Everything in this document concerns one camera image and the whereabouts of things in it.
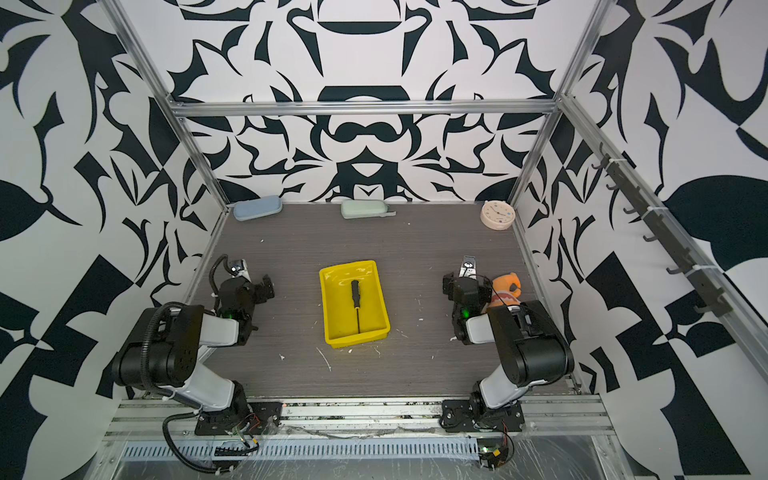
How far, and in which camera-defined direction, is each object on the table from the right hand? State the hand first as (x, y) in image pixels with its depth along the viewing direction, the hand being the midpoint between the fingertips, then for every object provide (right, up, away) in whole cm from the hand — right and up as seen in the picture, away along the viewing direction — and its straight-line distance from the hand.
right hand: (473, 272), depth 93 cm
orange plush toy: (+11, -5, +1) cm, 13 cm away
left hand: (-69, -1, 0) cm, 69 cm away
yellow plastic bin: (-40, -13, -4) cm, 42 cm away
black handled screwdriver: (-36, -5, +3) cm, 37 cm away
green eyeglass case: (-35, +21, +22) cm, 46 cm away
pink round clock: (+16, +19, +22) cm, 33 cm away
